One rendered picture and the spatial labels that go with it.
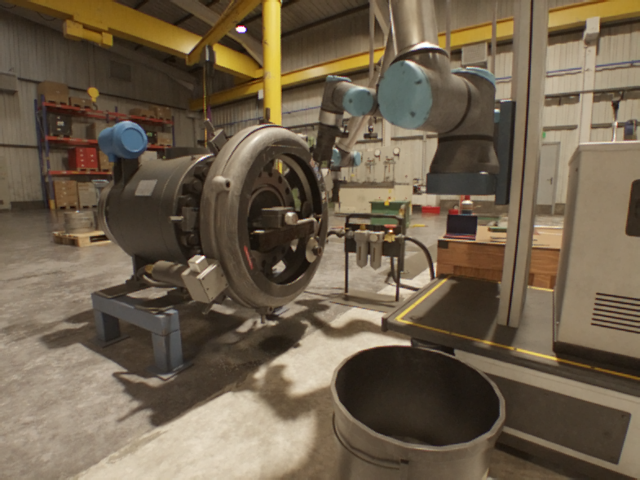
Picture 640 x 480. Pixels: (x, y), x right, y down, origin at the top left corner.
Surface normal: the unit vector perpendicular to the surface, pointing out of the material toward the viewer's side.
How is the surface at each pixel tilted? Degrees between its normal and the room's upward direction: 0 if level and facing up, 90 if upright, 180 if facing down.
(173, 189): 63
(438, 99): 105
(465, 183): 90
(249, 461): 0
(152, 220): 89
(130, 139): 90
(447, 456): 90
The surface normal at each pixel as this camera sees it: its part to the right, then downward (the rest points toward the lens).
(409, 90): -0.87, 0.16
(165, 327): 0.88, 0.07
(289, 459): 0.00, -0.99
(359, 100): 0.36, 0.55
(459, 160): -0.48, -0.21
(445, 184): -0.61, 0.13
